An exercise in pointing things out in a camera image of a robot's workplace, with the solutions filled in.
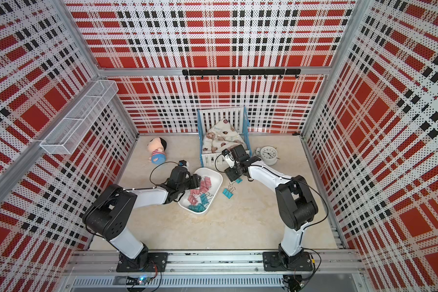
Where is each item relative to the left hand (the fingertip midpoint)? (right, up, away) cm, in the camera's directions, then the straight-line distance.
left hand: (199, 177), depth 96 cm
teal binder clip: (+16, -7, -4) cm, 18 cm away
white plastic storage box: (+1, -11, -6) cm, 12 cm away
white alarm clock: (+39, +12, +9) cm, 42 cm away
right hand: (+19, +5, -3) cm, 20 cm away
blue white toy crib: (+3, +35, +15) cm, 38 cm away
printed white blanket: (+11, +24, +21) cm, 34 cm away
